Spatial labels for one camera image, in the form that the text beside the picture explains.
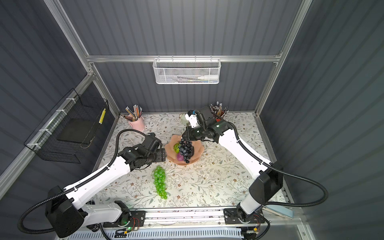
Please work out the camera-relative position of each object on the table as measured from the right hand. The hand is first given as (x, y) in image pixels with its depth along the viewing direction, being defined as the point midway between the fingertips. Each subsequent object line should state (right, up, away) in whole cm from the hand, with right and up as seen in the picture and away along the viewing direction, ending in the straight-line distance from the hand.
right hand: (183, 137), depth 74 cm
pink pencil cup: (-34, +7, +30) cm, 46 cm away
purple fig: (-3, -13, +14) cm, 20 cm away
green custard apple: (-6, -8, +19) cm, 21 cm away
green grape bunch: (-14, -25, +6) cm, 29 cm away
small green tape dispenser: (-2, +10, +35) cm, 36 cm away
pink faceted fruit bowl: (-9, -13, +19) cm, 25 cm away
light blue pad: (+49, -36, -3) cm, 61 cm away
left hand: (-13, -10, +6) cm, 18 cm away
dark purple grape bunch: (+1, -6, -2) cm, 6 cm away
